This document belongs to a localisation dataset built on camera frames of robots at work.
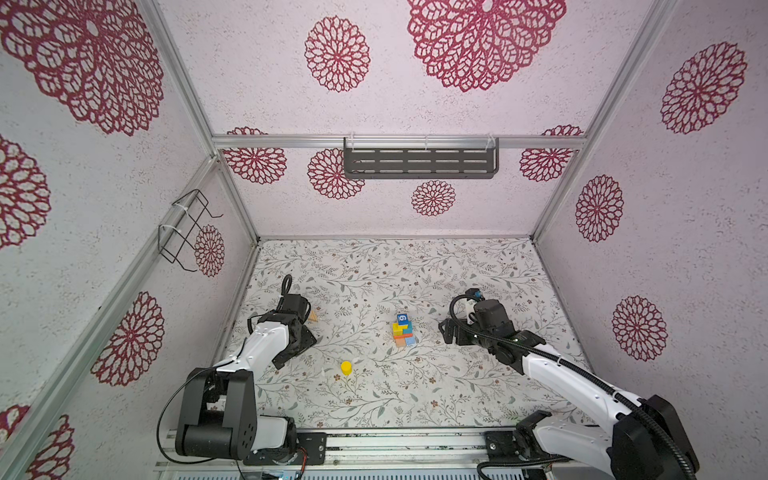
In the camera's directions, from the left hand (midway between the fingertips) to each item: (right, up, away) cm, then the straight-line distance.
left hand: (296, 354), depth 88 cm
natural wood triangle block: (+3, +9, +9) cm, 13 cm away
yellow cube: (+30, +7, +1) cm, 31 cm away
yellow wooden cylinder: (+15, -3, -3) cm, 16 cm away
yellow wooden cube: (+30, +9, 0) cm, 31 cm away
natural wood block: (+31, +3, +4) cm, 31 cm away
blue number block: (+32, +11, -1) cm, 33 cm away
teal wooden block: (+33, +7, +1) cm, 34 cm away
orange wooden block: (+34, +5, +4) cm, 34 cm away
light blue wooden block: (+34, +3, +4) cm, 34 cm away
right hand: (+46, +10, -3) cm, 47 cm away
